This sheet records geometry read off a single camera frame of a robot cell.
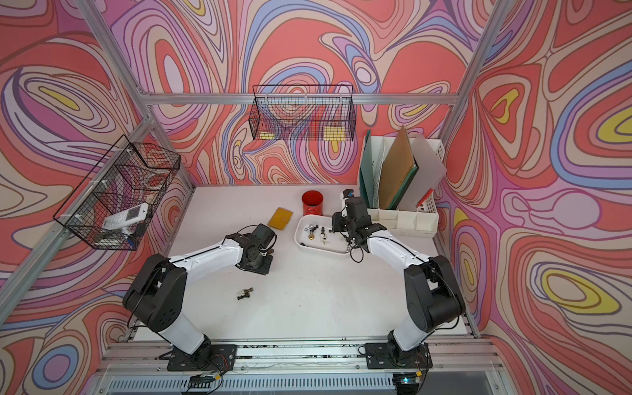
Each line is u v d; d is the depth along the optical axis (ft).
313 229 3.39
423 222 3.33
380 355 2.35
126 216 2.25
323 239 3.26
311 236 3.32
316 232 3.39
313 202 3.27
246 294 2.82
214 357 2.39
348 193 2.63
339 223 2.58
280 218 3.47
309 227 3.39
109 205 2.43
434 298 1.47
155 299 1.49
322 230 3.36
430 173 2.83
